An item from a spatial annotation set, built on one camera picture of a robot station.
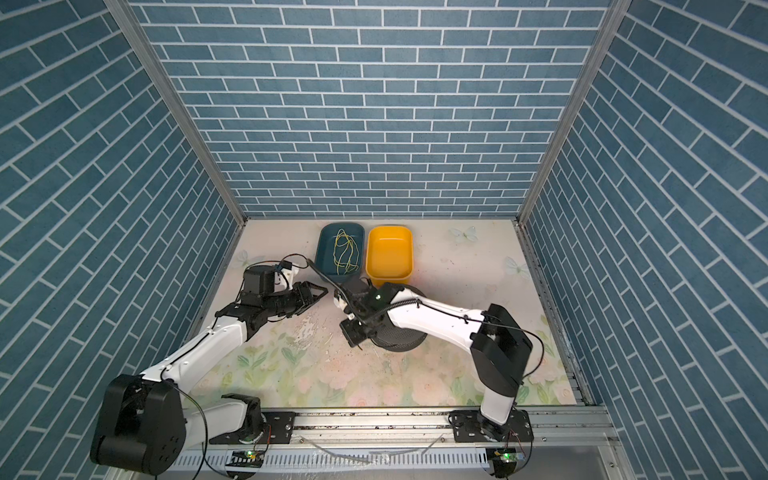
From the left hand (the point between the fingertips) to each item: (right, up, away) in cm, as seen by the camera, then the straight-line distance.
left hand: (324, 293), depth 83 cm
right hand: (+7, -10, -4) cm, 13 cm away
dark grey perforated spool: (+19, -12, -1) cm, 23 cm away
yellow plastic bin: (+17, +10, +25) cm, 32 cm away
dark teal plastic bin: (-6, +15, +26) cm, 30 cm away
